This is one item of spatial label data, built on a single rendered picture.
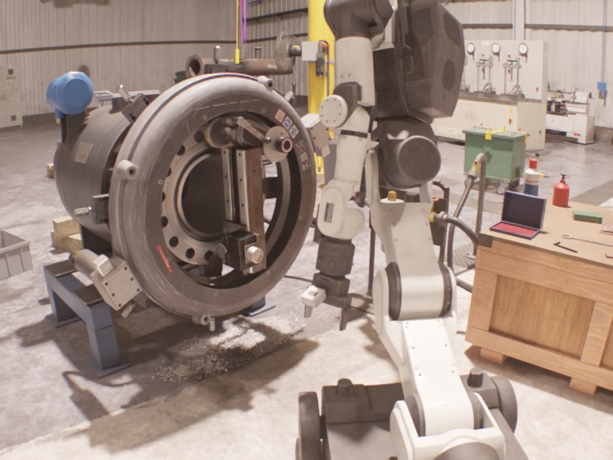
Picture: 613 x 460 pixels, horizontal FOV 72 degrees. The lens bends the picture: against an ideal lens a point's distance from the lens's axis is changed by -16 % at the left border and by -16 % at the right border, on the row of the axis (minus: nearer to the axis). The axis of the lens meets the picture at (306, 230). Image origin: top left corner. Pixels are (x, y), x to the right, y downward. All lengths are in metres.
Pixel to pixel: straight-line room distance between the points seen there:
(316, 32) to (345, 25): 3.91
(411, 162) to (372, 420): 0.63
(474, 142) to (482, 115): 2.94
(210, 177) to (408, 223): 0.80
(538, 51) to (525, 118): 1.10
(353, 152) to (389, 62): 0.28
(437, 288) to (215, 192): 0.91
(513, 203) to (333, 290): 0.89
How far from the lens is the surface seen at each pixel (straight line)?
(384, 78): 1.31
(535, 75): 7.69
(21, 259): 2.91
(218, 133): 1.46
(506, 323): 1.80
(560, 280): 1.66
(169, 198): 1.49
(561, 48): 12.24
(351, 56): 1.19
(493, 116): 7.37
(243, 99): 1.45
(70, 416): 1.64
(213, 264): 1.63
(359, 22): 1.23
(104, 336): 1.76
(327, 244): 1.17
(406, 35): 1.33
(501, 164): 4.52
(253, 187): 1.49
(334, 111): 1.16
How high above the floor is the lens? 0.96
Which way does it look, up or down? 17 degrees down
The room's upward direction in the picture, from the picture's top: straight up
